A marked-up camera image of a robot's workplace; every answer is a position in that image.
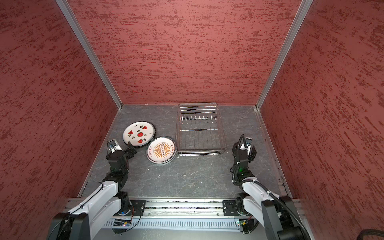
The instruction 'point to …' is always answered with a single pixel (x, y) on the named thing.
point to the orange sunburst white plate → (160, 161)
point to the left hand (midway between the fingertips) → (123, 148)
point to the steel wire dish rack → (199, 130)
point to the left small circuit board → (120, 223)
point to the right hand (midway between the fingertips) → (244, 145)
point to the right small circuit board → (242, 222)
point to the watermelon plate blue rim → (139, 133)
